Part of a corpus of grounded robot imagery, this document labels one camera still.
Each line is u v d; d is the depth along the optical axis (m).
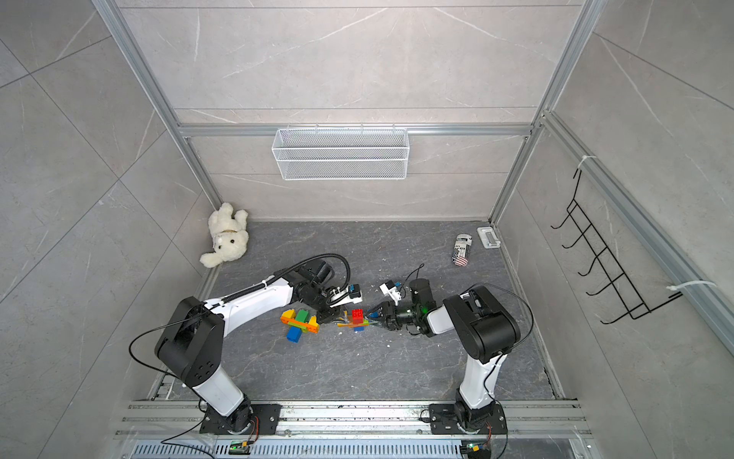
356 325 0.87
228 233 1.05
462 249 1.07
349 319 0.82
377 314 0.84
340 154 1.00
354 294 0.75
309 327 0.88
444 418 0.73
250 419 0.72
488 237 1.14
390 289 0.87
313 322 0.88
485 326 0.51
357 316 0.84
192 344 0.46
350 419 0.75
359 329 0.89
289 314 0.90
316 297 0.73
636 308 0.58
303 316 0.90
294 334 0.88
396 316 0.81
